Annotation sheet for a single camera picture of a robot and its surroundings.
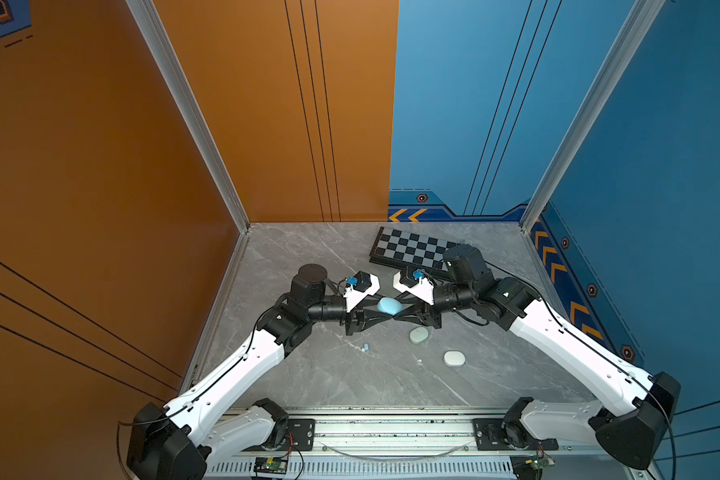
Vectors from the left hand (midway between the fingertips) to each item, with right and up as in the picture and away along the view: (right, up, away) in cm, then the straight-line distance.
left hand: (387, 306), depth 67 cm
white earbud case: (+11, -13, +22) cm, 27 cm away
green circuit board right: (+36, -38, +3) cm, 52 cm away
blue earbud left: (-5, -16, +20) cm, 26 cm away
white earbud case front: (+20, -18, +18) cm, 33 cm away
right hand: (+2, 0, 0) cm, 2 cm away
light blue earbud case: (0, 0, -1) cm, 1 cm away
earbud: (+10, -19, +18) cm, 28 cm away
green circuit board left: (-28, -40, +5) cm, 49 cm away
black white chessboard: (+8, +13, +41) cm, 44 cm away
